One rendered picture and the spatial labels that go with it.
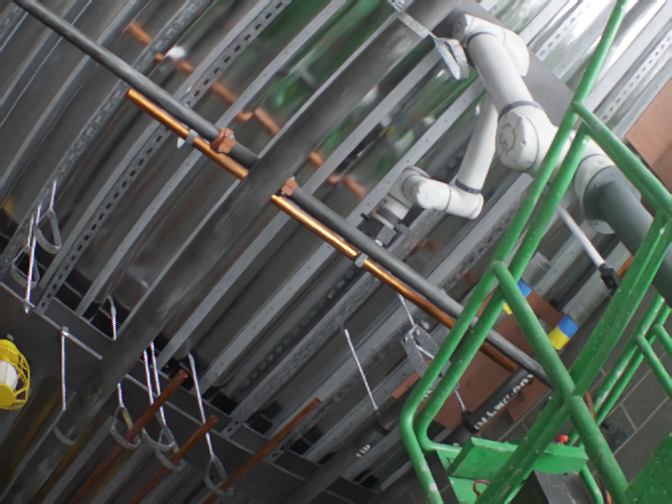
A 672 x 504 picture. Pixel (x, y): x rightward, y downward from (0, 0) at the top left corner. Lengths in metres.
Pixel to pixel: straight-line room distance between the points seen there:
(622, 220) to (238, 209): 0.99
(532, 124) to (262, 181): 0.70
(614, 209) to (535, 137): 0.30
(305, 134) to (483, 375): 1.86
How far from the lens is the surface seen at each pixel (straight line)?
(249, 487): 4.12
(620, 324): 2.06
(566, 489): 2.56
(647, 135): 4.03
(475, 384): 4.27
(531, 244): 2.58
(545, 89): 3.52
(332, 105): 2.63
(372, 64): 2.61
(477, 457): 2.74
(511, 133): 2.68
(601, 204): 2.61
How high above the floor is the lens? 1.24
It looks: 59 degrees up
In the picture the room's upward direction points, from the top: 23 degrees counter-clockwise
